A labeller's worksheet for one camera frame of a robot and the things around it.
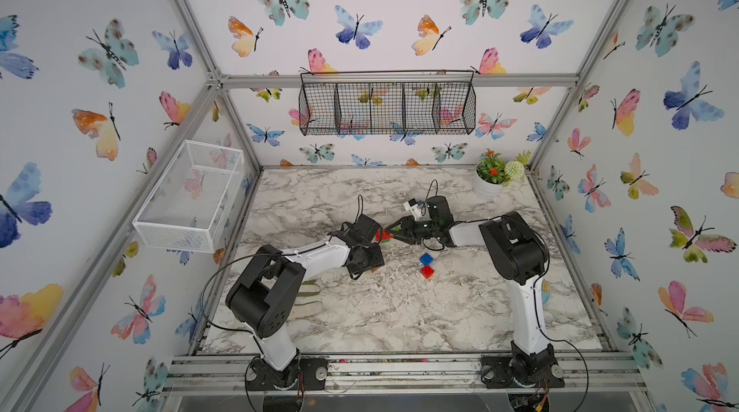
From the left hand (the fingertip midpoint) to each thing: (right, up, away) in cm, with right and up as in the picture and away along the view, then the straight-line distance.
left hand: (382, 260), depth 92 cm
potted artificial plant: (+37, +28, +7) cm, 47 cm away
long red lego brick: (+1, +7, +6) cm, 10 cm away
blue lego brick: (+14, 0, +1) cm, 14 cm away
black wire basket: (+2, +50, +7) cm, 51 cm away
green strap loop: (-22, -9, -5) cm, 24 cm away
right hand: (+3, +9, +5) cm, 11 cm away
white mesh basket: (-58, +20, -5) cm, 61 cm away
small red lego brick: (+14, -3, -1) cm, 14 cm away
